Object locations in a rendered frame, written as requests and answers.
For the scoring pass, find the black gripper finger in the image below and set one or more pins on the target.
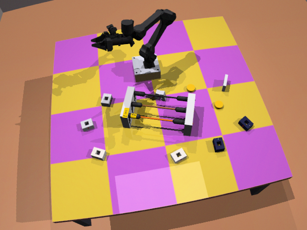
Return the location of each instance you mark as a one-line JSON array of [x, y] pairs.
[[100, 45], [98, 39]]

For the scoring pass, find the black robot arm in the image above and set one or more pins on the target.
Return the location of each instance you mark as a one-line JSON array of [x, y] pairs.
[[138, 32]]

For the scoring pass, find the yellow short cylinder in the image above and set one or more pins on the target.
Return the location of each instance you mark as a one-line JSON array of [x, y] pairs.
[[218, 104], [190, 88]]

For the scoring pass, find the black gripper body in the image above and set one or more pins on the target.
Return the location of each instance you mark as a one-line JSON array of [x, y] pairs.
[[110, 42]]

